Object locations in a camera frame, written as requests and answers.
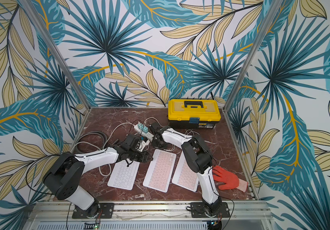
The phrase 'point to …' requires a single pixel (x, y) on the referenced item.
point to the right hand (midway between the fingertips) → (156, 146)
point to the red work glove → (231, 180)
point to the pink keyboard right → (184, 177)
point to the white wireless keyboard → (123, 176)
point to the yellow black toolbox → (193, 113)
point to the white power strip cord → (100, 148)
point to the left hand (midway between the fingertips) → (149, 160)
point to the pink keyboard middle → (159, 174)
